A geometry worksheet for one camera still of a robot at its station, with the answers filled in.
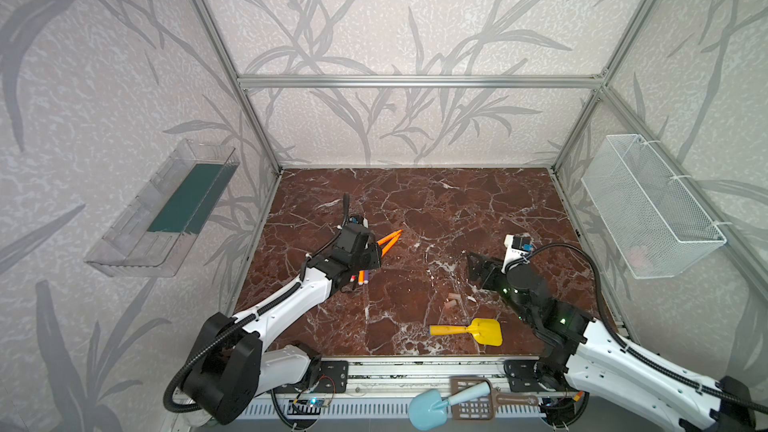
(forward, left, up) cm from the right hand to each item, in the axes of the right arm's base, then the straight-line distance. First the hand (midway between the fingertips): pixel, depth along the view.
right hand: (476, 248), depth 77 cm
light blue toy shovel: (-33, +13, -16) cm, 39 cm away
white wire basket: (-5, -34, +16) cm, 38 cm away
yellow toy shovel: (-16, -3, -17) cm, 24 cm away
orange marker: (-1, +32, -17) cm, 36 cm away
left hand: (+6, +25, -7) cm, 27 cm away
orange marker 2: (+14, +24, -17) cm, 33 cm away
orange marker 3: (+11, +23, -18) cm, 32 cm away
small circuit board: (-33, +42, -19) cm, 56 cm away
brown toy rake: (-33, 0, -18) cm, 37 cm away
